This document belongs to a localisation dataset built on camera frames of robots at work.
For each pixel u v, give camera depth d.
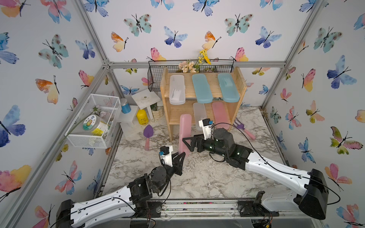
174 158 0.65
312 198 0.38
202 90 0.68
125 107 0.93
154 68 0.93
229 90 0.68
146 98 0.96
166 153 0.58
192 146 0.61
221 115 0.87
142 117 1.01
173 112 0.89
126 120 0.94
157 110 1.07
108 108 0.80
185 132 0.66
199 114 0.87
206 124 0.62
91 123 0.63
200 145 0.60
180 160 0.67
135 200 0.51
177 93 0.67
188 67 0.81
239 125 1.10
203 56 0.82
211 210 0.76
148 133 1.05
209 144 0.61
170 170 0.60
